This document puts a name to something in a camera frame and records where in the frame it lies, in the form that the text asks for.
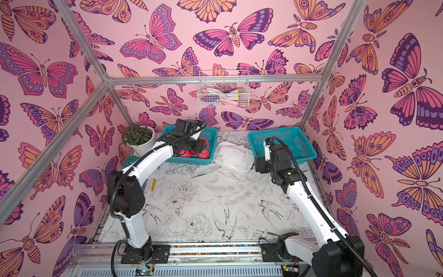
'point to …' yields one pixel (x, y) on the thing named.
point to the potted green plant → (140, 138)
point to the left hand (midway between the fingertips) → (204, 141)
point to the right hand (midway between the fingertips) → (266, 157)
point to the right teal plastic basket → (296, 137)
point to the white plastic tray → (228, 143)
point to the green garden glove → (130, 160)
